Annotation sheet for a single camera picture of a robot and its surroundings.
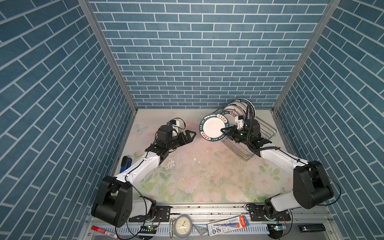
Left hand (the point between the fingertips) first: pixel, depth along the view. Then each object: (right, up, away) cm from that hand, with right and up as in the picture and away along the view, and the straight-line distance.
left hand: (192, 135), depth 82 cm
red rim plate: (+24, +12, +14) cm, 31 cm away
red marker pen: (-38, -44, -15) cm, 60 cm away
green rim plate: (+11, +5, +4) cm, 13 cm away
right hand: (+15, +4, +1) cm, 16 cm away
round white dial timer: (-3, -40, -15) cm, 43 cm away
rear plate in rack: (+39, +15, +15) cm, 45 cm away
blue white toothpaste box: (+17, -41, -13) cm, 46 cm away
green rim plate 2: (+29, +17, +12) cm, 36 cm away
